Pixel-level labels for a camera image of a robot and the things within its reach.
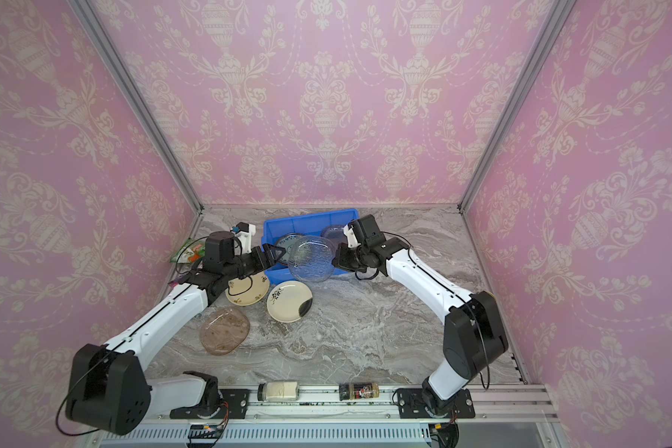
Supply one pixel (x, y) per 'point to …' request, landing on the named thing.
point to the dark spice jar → (358, 390)
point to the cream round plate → (247, 290)
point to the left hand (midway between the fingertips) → (280, 254)
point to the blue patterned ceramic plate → (295, 245)
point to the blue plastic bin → (308, 225)
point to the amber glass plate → (335, 234)
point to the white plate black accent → (289, 301)
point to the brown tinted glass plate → (223, 329)
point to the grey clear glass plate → (311, 258)
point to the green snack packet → (188, 252)
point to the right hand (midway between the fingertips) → (332, 261)
